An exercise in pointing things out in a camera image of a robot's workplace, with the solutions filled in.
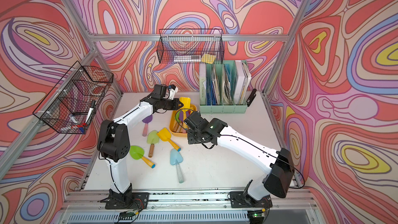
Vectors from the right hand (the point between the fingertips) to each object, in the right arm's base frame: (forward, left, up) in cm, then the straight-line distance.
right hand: (194, 141), depth 75 cm
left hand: (+26, +6, -1) cm, 26 cm away
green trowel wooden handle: (+18, +11, -15) cm, 26 cm away
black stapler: (+41, -42, -15) cm, 61 cm away
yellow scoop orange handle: (+13, +19, -16) cm, 28 cm away
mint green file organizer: (+35, -18, +3) cm, 40 cm away
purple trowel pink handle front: (+21, +8, -5) cm, 23 cm away
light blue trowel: (-2, +11, -16) cm, 19 cm away
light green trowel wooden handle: (+11, +27, -16) cm, 33 cm away
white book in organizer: (+37, -31, +7) cm, 49 cm away
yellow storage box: (+25, +14, -13) cm, 31 cm away
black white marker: (+8, +46, +16) cm, 49 cm away
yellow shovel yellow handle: (+28, +5, -1) cm, 28 cm away
